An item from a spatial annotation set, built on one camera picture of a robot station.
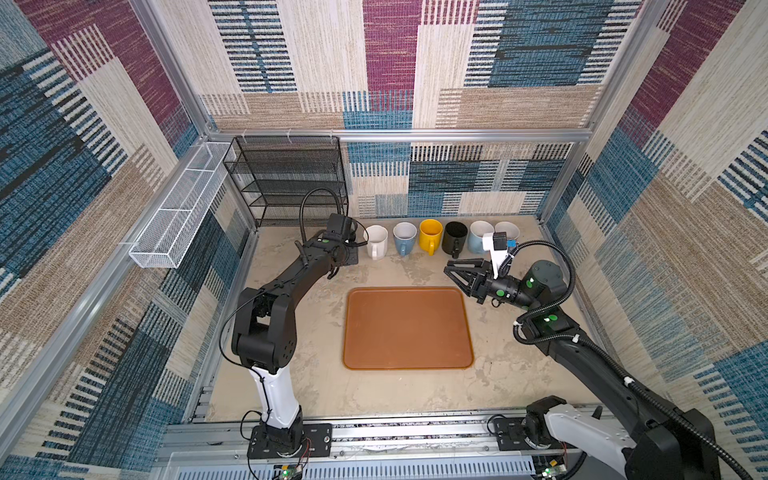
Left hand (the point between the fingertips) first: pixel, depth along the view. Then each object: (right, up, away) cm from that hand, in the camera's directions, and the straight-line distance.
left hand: (347, 248), depth 95 cm
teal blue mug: (+18, +4, +8) cm, 20 cm away
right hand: (+26, -5, -27) cm, 37 cm away
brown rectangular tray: (+17, -24, -3) cm, 30 cm away
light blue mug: (+45, +6, +13) cm, 47 cm away
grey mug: (+3, -2, -8) cm, 9 cm away
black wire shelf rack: (-23, +24, +16) cm, 37 cm away
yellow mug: (+27, +4, +10) cm, 29 cm away
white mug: (+9, +1, +5) cm, 10 cm away
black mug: (+35, +4, +9) cm, 37 cm away
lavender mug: (+56, +6, +11) cm, 57 cm away
